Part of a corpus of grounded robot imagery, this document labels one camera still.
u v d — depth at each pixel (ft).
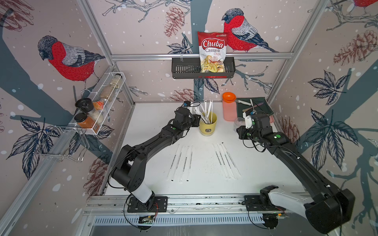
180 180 2.67
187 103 2.50
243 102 3.91
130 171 1.45
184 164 2.87
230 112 3.78
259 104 3.97
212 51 2.69
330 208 1.20
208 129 3.05
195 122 2.50
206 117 3.12
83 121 1.95
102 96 2.49
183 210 2.39
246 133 2.20
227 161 2.89
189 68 3.31
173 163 2.88
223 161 2.89
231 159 2.95
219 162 2.88
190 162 2.88
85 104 2.04
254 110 3.74
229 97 3.92
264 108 3.74
